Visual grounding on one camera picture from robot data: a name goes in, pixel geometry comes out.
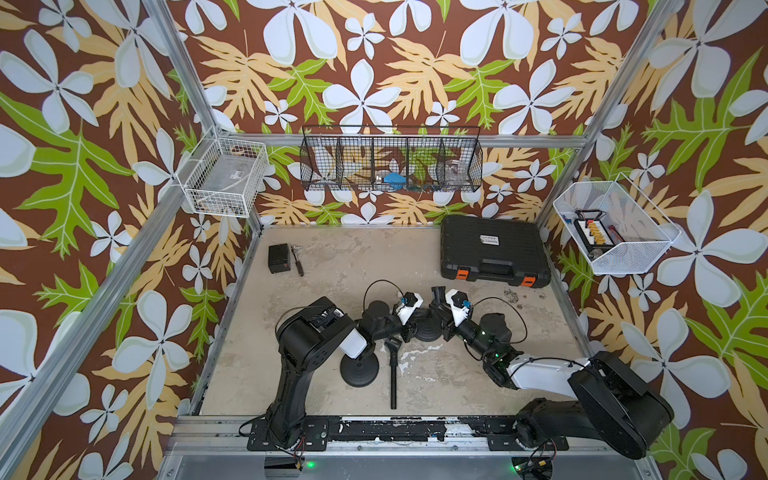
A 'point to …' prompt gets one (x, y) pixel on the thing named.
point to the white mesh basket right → (619, 229)
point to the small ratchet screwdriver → (298, 263)
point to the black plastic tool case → (494, 248)
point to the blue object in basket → (395, 180)
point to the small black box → (279, 258)
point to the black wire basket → (392, 158)
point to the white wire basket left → (223, 176)
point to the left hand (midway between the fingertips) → (429, 311)
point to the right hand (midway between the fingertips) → (432, 303)
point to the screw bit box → (591, 231)
